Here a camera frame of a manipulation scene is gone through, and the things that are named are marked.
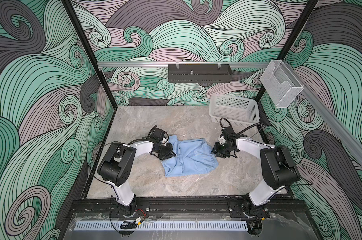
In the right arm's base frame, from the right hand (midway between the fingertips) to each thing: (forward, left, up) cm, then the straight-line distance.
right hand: (213, 153), depth 93 cm
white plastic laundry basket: (+38, -26, -2) cm, 46 cm away
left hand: (-2, +24, +2) cm, 24 cm away
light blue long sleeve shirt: (-3, +13, +1) cm, 13 cm away
